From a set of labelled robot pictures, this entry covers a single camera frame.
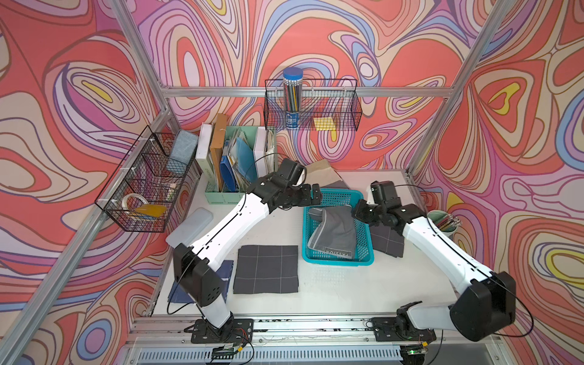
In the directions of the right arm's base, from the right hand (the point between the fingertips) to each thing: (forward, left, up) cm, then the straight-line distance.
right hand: (352, 216), depth 83 cm
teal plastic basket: (-9, -5, -12) cm, 15 cm away
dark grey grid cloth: (-12, +33, -16) cm, 39 cm away
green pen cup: (-3, -34, -2) cm, 34 cm away
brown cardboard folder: (+23, +49, +17) cm, 57 cm away
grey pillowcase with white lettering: (+1, +4, -13) cm, 13 cm away
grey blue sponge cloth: (+19, +61, +18) cm, 67 cm away
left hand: (+2, +14, +10) cm, 17 cm away
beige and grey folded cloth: (+38, +7, -15) cm, 42 cm away
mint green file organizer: (+32, +33, +10) cm, 48 cm away
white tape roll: (0, +72, +16) cm, 74 cm away
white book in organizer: (+26, +55, +17) cm, 63 cm away
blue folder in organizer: (+20, +49, -1) cm, 53 cm away
